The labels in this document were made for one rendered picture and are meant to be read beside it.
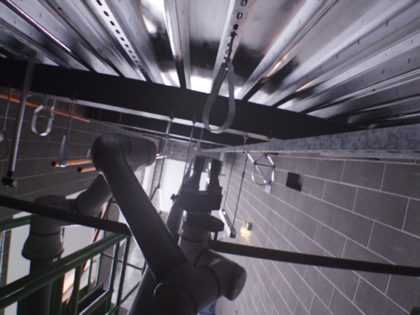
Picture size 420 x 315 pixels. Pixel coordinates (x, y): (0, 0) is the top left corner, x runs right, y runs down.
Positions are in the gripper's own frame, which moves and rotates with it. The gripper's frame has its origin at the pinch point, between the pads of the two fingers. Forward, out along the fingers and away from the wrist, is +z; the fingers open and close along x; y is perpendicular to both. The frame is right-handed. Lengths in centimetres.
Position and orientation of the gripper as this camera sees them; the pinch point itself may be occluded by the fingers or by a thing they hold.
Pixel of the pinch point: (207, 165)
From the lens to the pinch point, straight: 60.8
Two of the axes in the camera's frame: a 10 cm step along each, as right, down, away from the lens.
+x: 7.5, 1.4, 6.5
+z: 1.9, -9.8, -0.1
